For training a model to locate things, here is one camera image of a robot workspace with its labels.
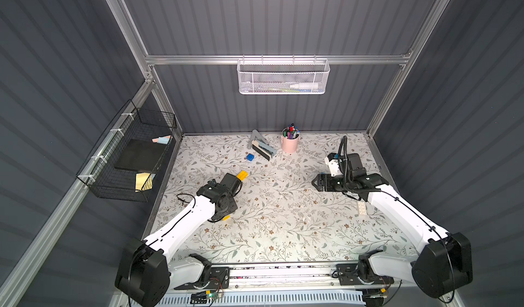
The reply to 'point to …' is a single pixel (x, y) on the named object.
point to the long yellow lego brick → (242, 174)
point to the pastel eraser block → (162, 140)
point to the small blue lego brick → (250, 157)
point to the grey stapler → (260, 145)
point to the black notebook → (141, 155)
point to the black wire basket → (99, 172)
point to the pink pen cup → (289, 145)
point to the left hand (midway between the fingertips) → (229, 210)
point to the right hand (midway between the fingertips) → (321, 183)
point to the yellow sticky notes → (144, 181)
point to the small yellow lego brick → (227, 217)
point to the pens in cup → (291, 132)
